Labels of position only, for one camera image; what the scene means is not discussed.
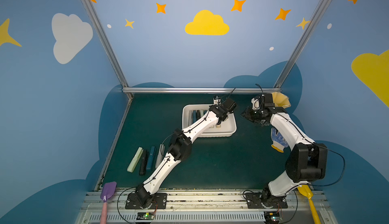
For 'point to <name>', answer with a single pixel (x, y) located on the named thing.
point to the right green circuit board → (272, 217)
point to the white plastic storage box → (227, 128)
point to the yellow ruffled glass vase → (280, 100)
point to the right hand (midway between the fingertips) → (245, 113)
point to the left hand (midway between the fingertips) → (222, 112)
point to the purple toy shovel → (107, 192)
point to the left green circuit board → (145, 216)
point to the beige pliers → (218, 125)
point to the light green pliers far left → (134, 161)
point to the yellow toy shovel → (305, 190)
